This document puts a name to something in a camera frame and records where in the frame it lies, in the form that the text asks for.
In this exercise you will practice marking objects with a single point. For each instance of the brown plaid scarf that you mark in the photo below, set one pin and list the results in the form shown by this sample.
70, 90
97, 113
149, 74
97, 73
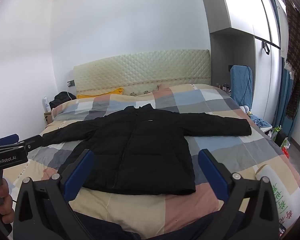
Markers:
296, 55

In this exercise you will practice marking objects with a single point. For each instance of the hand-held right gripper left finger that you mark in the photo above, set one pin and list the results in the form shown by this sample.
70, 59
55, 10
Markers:
80, 172

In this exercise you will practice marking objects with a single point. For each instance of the black bag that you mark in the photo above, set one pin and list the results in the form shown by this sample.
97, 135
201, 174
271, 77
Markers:
62, 98

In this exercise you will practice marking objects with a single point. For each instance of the green plastic bag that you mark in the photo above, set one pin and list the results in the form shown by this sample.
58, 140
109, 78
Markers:
276, 131

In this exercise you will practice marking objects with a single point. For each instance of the white spray bottle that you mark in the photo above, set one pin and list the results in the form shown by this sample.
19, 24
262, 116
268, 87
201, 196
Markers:
46, 103

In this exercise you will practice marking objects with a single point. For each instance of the checkered bed blanket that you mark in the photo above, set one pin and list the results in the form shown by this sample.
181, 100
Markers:
215, 100

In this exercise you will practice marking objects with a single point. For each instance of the yellow pillow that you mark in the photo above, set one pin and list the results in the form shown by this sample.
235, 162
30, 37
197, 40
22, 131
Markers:
100, 95

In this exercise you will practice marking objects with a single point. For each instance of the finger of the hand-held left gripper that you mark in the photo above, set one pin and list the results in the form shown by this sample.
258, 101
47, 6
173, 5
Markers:
8, 138
33, 142

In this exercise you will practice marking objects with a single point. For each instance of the blue curtain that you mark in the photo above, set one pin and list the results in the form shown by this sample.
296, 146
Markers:
287, 92

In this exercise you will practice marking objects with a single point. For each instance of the crumpled blue cloth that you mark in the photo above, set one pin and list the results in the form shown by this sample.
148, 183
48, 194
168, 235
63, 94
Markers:
261, 123

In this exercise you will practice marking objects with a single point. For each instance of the wall socket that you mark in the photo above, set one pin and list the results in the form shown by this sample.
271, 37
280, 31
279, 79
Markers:
70, 83

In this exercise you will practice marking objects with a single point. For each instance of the red and white bag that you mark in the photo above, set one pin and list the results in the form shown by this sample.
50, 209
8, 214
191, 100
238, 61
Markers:
285, 148

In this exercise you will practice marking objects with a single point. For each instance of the blue cloth-covered board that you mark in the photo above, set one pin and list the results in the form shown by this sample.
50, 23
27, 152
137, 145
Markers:
240, 85

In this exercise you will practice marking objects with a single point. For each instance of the person's left hand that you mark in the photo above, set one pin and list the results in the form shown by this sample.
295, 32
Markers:
5, 203

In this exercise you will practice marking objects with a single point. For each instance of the row of small bottles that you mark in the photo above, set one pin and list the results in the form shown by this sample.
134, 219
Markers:
224, 87

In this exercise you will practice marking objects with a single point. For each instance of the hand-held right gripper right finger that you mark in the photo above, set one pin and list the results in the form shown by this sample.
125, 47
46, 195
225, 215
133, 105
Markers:
212, 177

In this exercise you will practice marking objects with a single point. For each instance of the beige quilted headboard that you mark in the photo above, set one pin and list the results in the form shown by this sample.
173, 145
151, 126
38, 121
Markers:
145, 72

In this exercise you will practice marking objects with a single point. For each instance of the black puffer jacket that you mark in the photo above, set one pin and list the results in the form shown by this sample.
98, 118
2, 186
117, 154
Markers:
145, 150

